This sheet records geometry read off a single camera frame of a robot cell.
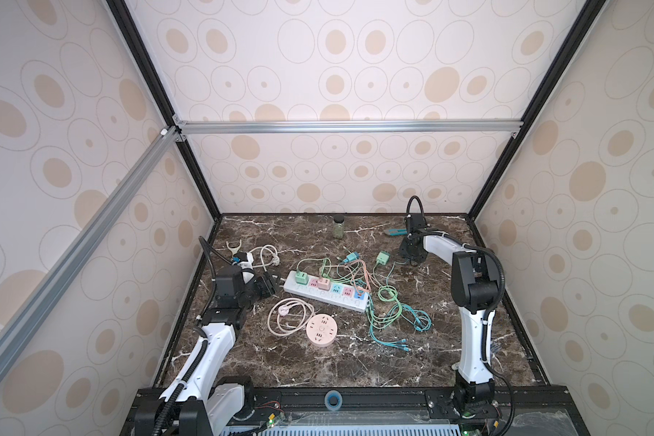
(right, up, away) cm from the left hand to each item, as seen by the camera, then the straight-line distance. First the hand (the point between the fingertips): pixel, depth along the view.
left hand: (279, 271), depth 82 cm
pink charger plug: (+13, -5, +8) cm, 16 cm away
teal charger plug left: (+24, +3, +20) cm, 31 cm away
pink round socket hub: (+13, -19, +3) cm, 23 cm away
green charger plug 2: (+36, +3, +21) cm, 42 cm away
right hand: (+46, +5, +25) cm, 53 cm away
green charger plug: (+6, -3, +10) cm, 12 cm away
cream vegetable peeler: (-23, +6, +26) cm, 35 cm away
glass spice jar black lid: (+18, +15, +25) cm, 34 cm away
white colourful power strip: (+24, -11, +9) cm, 28 cm away
